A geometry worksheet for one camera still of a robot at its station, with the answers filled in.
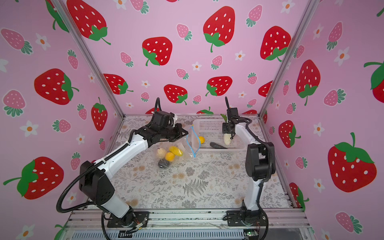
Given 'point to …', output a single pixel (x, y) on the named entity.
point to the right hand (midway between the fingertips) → (228, 127)
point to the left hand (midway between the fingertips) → (190, 131)
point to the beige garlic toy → (161, 152)
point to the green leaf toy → (224, 117)
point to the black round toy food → (164, 163)
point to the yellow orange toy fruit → (169, 156)
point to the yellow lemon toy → (202, 139)
